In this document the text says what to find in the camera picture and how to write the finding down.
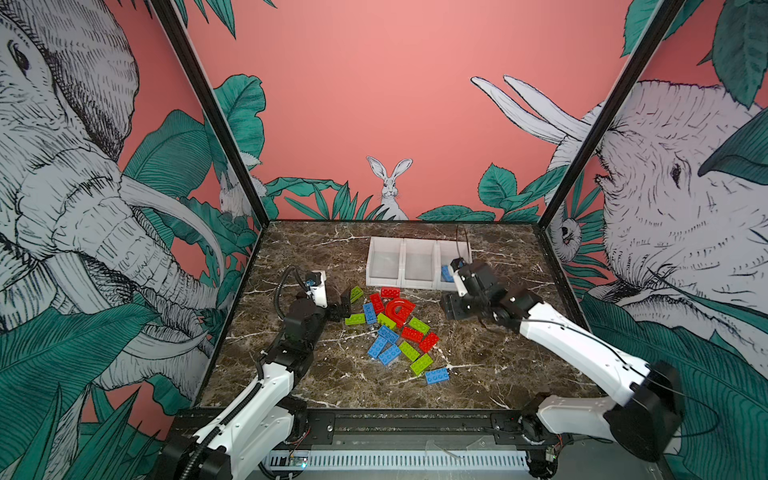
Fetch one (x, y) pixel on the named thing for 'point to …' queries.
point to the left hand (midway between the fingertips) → (336, 282)
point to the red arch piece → (399, 310)
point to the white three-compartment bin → (406, 262)
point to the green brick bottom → (421, 364)
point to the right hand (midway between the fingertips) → (450, 294)
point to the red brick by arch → (377, 302)
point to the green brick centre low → (409, 351)
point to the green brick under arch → (383, 319)
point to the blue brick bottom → (437, 375)
